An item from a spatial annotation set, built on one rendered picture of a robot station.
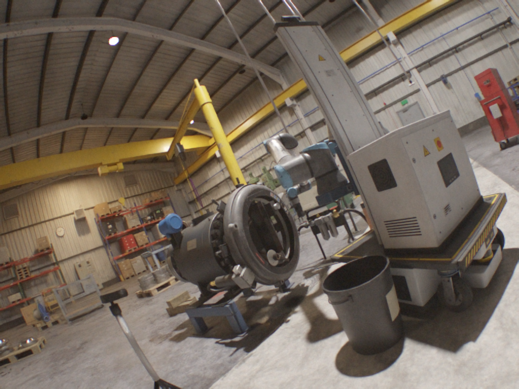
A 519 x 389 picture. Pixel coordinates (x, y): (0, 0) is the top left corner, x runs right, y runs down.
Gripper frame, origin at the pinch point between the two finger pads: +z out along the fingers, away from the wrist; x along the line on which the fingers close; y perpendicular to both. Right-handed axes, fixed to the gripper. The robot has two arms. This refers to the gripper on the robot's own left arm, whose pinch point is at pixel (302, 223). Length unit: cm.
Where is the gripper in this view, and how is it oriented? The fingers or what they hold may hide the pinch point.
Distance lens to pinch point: 250.8
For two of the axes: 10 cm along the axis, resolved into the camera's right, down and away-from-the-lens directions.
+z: 4.0, 9.1, -0.5
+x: -4.1, 2.3, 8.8
